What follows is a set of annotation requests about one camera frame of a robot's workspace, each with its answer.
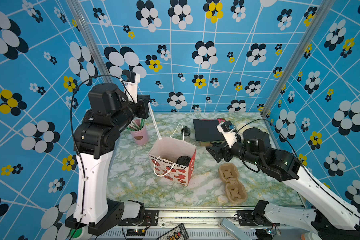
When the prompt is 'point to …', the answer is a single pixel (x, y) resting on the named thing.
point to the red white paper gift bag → (173, 159)
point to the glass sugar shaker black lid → (186, 132)
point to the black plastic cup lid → (184, 160)
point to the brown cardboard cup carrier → (236, 192)
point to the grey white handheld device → (233, 229)
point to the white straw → (155, 124)
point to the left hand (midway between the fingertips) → (149, 95)
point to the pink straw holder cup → (140, 137)
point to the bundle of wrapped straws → (136, 124)
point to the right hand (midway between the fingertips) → (215, 140)
